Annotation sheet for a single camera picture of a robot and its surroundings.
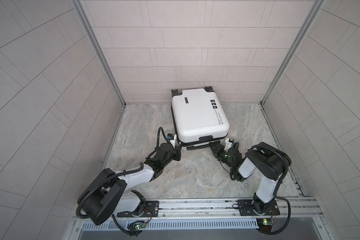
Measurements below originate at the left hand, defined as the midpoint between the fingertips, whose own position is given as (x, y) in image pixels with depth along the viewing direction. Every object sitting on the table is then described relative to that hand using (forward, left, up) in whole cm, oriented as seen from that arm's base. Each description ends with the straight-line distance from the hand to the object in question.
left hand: (185, 146), depth 85 cm
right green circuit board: (-36, -37, -7) cm, 52 cm away
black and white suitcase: (+11, -8, +12) cm, 18 cm away
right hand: (+2, -13, -3) cm, 14 cm away
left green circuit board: (-37, +20, -4) cm, 42 cm away
